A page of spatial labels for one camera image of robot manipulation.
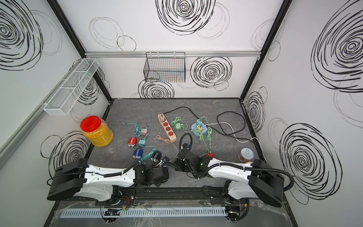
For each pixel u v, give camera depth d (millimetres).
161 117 993
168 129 989
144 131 979
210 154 867
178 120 1051
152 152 884
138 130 989
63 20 755
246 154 843
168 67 1236
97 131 826
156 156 854
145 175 598
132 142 913
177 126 993
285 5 718
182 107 1140
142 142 917
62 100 733
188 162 617
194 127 991
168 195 758
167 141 937
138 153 867
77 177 469
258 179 418
